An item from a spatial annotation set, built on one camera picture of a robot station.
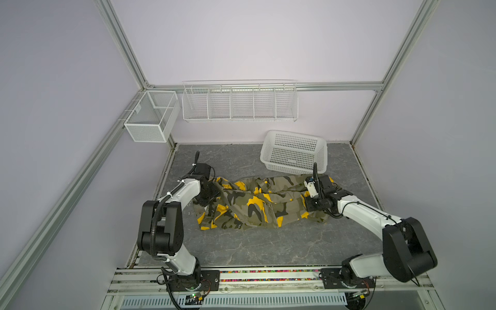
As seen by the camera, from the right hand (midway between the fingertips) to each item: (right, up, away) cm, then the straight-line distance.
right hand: (309, 203), depth 90 cm
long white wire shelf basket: (-33, +51, +9) cm, 62 cm away
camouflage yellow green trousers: (-24, +1, -2) cm, 24 cm away
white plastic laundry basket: (-2, +25, +25) cm, 35 cm away
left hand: (-44, +2, +2) cm, 44 cm away
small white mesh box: (-80, +43, +11) cm, 91 cm away
